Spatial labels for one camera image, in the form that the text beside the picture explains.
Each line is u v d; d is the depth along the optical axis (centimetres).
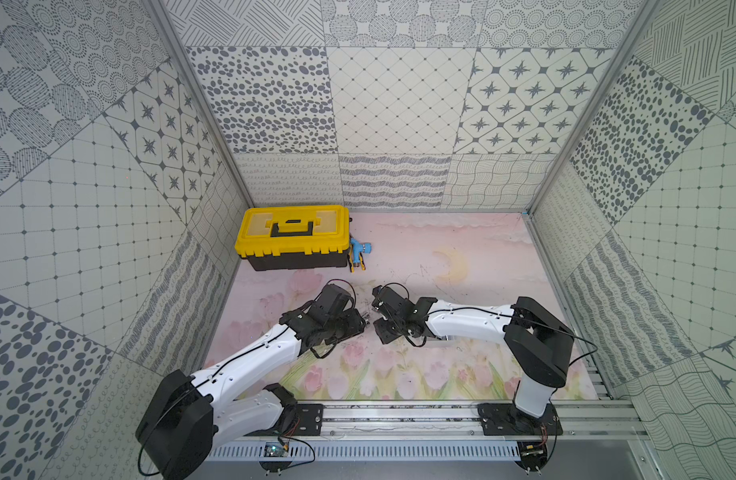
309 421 73
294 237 93
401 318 67
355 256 104
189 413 39
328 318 63
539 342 47
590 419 76
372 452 70
